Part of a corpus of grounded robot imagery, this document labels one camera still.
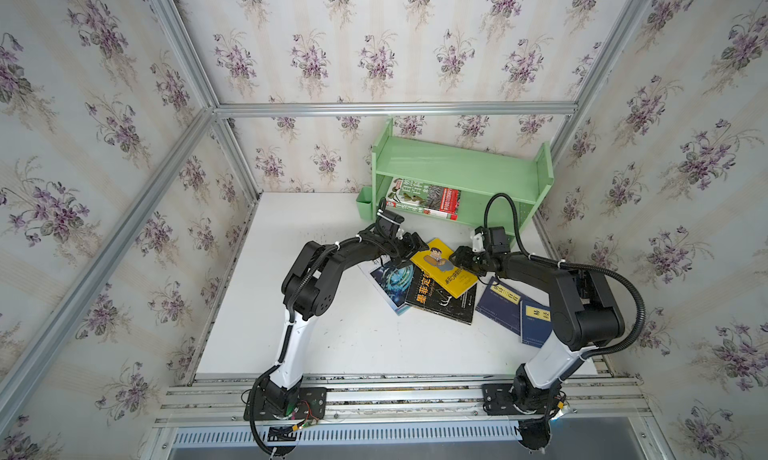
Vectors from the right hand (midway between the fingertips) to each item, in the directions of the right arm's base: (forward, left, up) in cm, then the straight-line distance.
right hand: (454, 261), depth 96 cm
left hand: (+3, +10, +3) cm, 10 cm away
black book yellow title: (-10, +11, -1) cm, 15 cm away
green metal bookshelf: (+8, -10, +24) cm, 27 cm away
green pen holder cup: (+23, +30, +5) cm, 38 cm away
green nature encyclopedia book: (+18, +9, +12) cm, 23 cm away
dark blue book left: (-14, -12, -3) cm, 19 cm away
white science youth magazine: (-5, +21, -3) cm, 22 cm away
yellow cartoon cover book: (0, +5, 0) cm, 5 cm away
